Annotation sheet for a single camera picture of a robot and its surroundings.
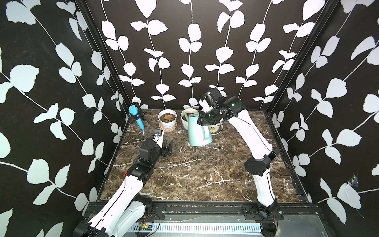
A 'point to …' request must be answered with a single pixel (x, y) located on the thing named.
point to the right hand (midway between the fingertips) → (197, 119)
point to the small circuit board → (144, 226)
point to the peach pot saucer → (168, 130)
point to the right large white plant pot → (216, 129)
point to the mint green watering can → (199, 135)
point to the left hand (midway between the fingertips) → (164, 136)
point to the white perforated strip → (202, 228)
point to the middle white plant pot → (189, 111)
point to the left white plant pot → (167, 125)
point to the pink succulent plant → (168, 117)
